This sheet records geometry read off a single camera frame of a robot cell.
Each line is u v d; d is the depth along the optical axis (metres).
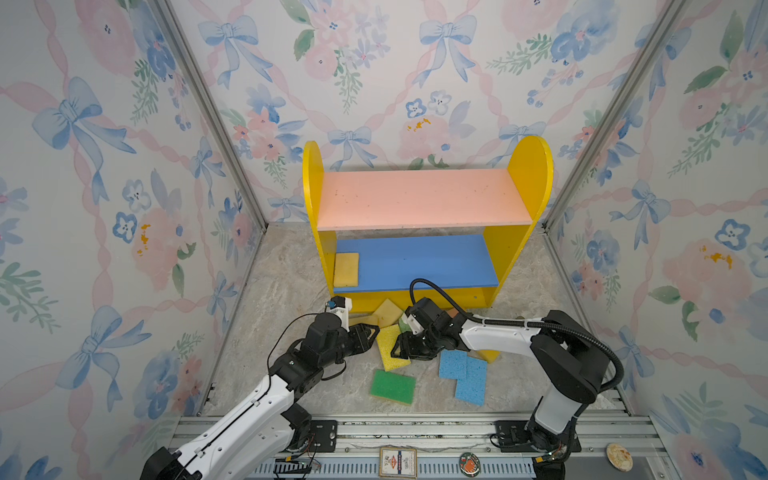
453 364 0.84
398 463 0.69
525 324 0.52
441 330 0.70
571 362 0.46
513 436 0.73
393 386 0.81
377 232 1.17
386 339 0.87
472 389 0.80
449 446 0.73
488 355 0.85
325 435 0.74
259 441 0.57
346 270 0.88
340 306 0.72
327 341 0.62
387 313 0.92
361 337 0.69
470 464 0.70
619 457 0.71
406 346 0.78
